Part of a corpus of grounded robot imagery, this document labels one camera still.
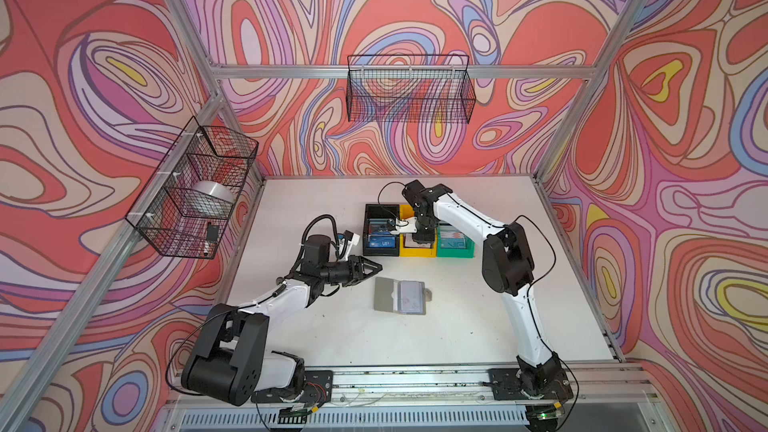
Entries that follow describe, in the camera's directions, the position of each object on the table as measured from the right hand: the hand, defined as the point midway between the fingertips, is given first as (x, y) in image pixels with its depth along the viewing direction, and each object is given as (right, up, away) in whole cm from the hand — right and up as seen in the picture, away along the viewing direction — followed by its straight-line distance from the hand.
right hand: (426, 237), depth 98 cm
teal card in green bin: (+9, -2, +1) cm, 9 cm away
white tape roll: (-55, +13, -28) cm, 63 cm away
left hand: (-15, -7, -17) cm, 24 cm away
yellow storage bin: (-6, -3, -2) cm, 7 cm away
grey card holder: (-8, -17, -10) cm, 21 cm away
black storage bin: (-15, +6, -7) cm, 18 cm away
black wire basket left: (-64, +10, -25) cm, 69 cm away
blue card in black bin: (-15, -2, +1) cm, 15 cm away
